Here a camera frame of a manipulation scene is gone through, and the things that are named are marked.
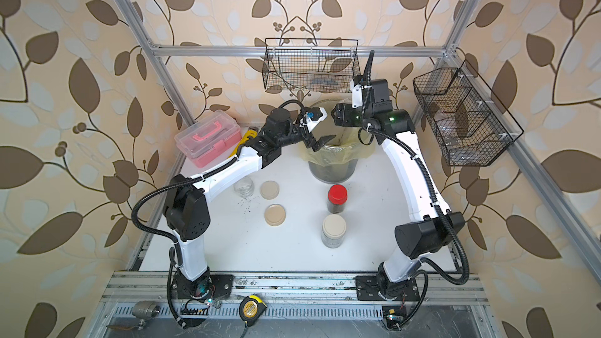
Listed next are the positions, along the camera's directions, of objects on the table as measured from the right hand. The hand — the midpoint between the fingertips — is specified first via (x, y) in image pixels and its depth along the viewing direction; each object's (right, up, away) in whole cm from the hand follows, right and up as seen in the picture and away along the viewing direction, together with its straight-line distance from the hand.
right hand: (343, 113), depth 75 cm
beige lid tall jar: (-3, -38, -1) cm, 38 cm away
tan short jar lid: (-25, -38, +16) cm, 48 cm away
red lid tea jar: (-1, -29, +7) cm, 30 cm away
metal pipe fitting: (-59, -59, -8) cm, 84 cm away
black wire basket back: (-6, +24, +23) cm, 33 cm away
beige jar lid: (-28, -29, +24) cm, 47 cm away
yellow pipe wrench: (-42, -4, +41) cm, 59 cm away
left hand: (-7, -1, +1) cm, 7 cm away
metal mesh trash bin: (-4, -22, +20) cm, 30 cm away
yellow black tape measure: (-28, -59, -7) cm, 66 cm away
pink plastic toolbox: (-56, -7, +27) cm, 63 cm away
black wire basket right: (+40, -4, -2) cm, 41 cm away
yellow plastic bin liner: (+1, -11, +2) cm, 11 cm away
